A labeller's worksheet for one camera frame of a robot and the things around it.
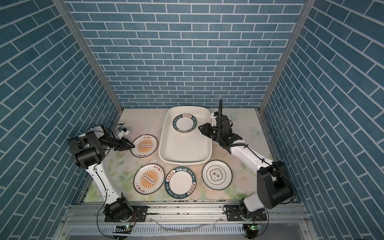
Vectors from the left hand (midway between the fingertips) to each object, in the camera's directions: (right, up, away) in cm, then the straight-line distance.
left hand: (131, 146), depth 98 cm
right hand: (+45, +14, -14) cm, 49 cm away
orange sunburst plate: (+9, 0, +1) cm, 9 cm away
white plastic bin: (+33, +3, +2) cm, 33 cm away
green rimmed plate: (+34, -19, -13) cm, 41 cm away
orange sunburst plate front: (+16, -16, -13) cm, 27 cm away
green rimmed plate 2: (+34, +15, +13) cm, 40 cm away
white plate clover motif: (+56, -15, -11) cm, 59 cm away
